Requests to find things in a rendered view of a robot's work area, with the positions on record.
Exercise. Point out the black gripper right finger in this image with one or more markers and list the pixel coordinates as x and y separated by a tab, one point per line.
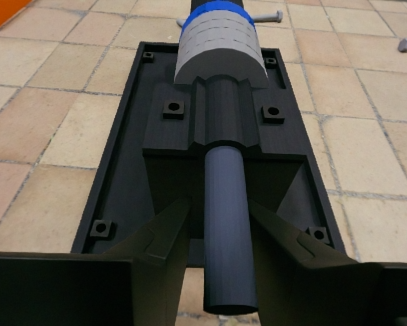
303	282

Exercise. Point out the blue spacer ring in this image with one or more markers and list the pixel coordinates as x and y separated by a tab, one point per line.
217	5

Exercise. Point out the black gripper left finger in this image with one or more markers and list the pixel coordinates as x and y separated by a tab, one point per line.
138	282

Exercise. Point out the dark grey metal shaft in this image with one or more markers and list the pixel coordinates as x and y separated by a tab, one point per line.
229	274

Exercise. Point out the black flat mounting plate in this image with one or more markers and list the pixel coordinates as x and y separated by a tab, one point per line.
186	121

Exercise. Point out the grey bolt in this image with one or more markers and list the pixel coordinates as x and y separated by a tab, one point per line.
278	16
180	22
402	47

